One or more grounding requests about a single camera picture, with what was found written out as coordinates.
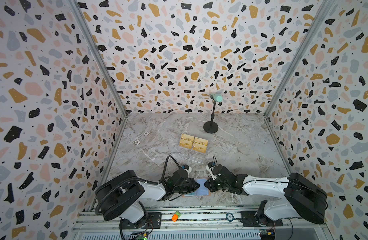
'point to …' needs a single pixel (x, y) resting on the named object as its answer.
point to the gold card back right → (201, 140)
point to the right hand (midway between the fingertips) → (204, 183)
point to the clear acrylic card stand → (192, 155)
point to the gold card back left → (187, 137)
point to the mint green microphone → (218, 98)
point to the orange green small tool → (175, 217)
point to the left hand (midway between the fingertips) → (203, 185)
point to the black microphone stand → (211, 126)
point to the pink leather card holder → (202, 191)
